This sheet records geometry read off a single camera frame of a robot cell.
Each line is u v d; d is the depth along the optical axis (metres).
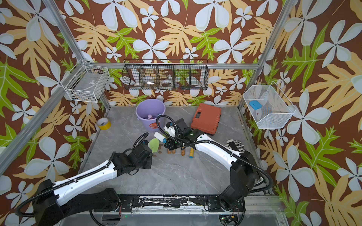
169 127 0.73
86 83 0.86
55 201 0.40
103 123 1.11
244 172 0.43
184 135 0.63
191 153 0.91
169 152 0.91
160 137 0.84
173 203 0.75
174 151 0.92
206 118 1.06
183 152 0.91
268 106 0.84
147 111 0.98
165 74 0.97
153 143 0.84
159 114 0.95
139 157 0.59
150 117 0.93
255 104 0.87
